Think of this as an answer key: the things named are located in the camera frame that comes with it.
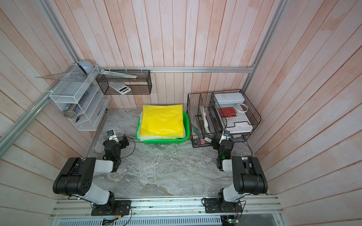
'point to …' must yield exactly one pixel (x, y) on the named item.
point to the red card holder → (228, 112)
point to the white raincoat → (147, 138)
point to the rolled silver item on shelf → (70, 113)
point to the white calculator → (120, 88)
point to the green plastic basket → (167, 141)
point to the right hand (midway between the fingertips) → (221, 136)
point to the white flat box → (240, 127)
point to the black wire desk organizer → (209, 113)
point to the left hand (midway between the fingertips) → (119, 136)
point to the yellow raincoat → (162, 121)
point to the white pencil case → (230, 98)
